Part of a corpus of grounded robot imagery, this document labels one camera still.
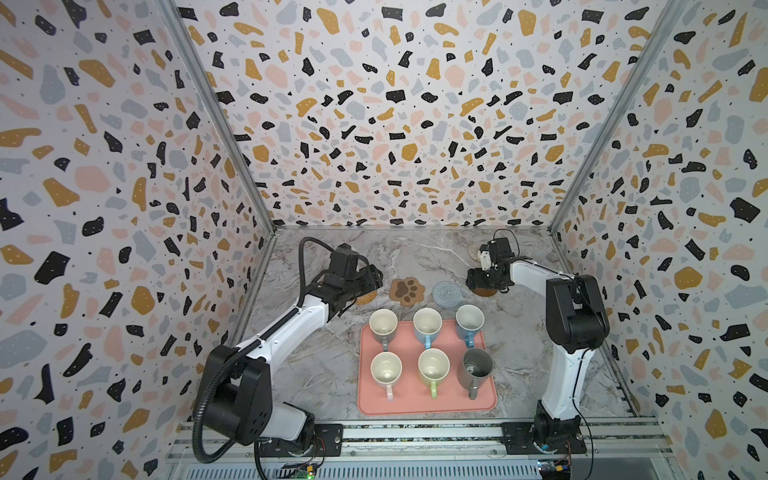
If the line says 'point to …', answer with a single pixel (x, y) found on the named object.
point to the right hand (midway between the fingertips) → (474, 274)
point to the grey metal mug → (475, 365)
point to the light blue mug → (469, 319)
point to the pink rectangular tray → (409, 378)
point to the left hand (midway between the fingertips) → (376, 271)
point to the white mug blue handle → (427, 323)
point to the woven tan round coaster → (366, 298)
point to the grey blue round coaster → (447, 294)
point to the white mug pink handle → (386, 368)
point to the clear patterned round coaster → (473, 249)
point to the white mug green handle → (433, 367)
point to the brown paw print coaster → (407, 290)
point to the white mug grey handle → (383, 323)
